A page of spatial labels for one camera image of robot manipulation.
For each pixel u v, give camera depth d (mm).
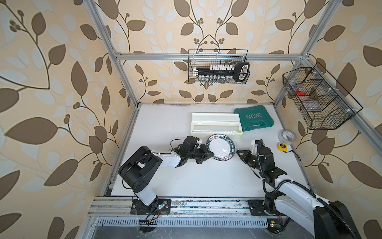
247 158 757
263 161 659
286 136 1006
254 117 1050
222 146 905
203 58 912
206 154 788
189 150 722
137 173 462
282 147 935
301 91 807
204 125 1016
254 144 788
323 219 406
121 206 762
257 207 737
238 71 841
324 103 734
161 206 736
